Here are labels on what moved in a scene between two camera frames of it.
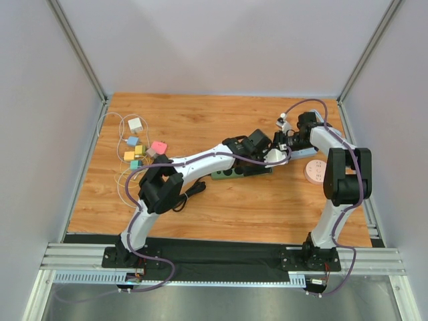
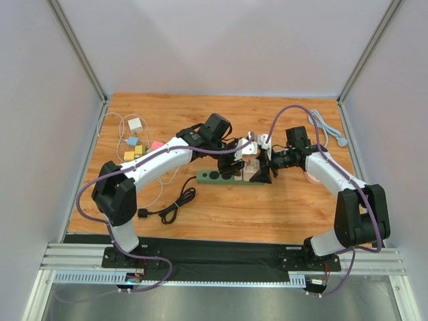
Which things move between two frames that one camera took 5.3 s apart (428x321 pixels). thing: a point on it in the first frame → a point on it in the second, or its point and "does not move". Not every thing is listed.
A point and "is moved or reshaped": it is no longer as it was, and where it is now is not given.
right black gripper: [279, 139] → [267, 162]
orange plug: [128, 156] does not move
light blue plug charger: [132, 140] does not move
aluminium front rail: [83, 263] does not move
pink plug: [159, 147] does not move
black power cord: [198, 186] is moved or reshaped
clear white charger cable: [146, 124] → [122, 134]
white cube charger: [135, 125] does not move
